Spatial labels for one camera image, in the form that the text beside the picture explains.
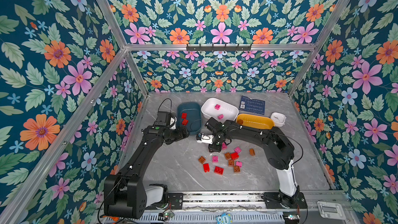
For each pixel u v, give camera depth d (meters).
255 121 1.03
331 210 0.69
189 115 1.08
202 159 0.86
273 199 0.71
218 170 0.82
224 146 0.91
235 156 0.87
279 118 1.02
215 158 0.89
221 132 0.67
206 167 0.84
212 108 1.10
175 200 0.74
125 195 0.39
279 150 0.51
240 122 1.01
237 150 0.89
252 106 1.11
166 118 0.66
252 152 0.88
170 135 0.69
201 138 0.79
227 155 0.88
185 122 1.04
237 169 0.82
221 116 1.03
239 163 0.84
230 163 0.86
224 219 0.68
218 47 0.91
